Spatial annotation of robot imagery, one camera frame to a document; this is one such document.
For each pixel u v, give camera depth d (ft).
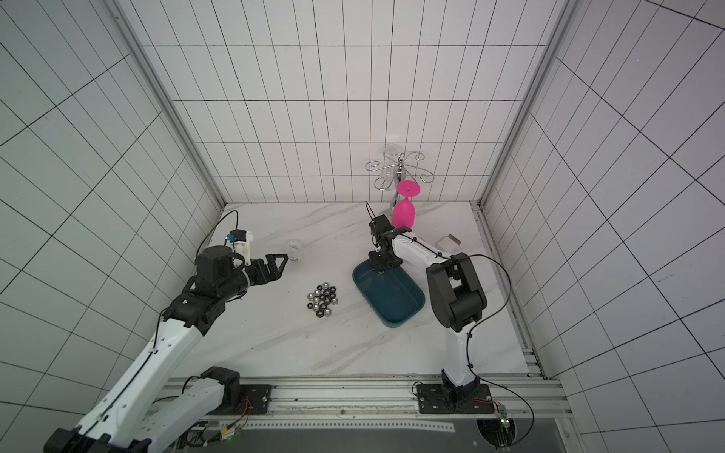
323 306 2.95
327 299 3.02
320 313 2.88
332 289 3.11
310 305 2.95
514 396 2.15
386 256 2.42
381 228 2.56
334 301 3.00
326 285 3.11
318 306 2.94
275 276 2.20
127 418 1.30
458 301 1.69
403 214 2.95
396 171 3.03
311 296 3.02
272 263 2.19
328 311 2.93
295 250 3.25
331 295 3.03
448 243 3.50
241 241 2.15
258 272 2.15
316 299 3.00
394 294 3.05
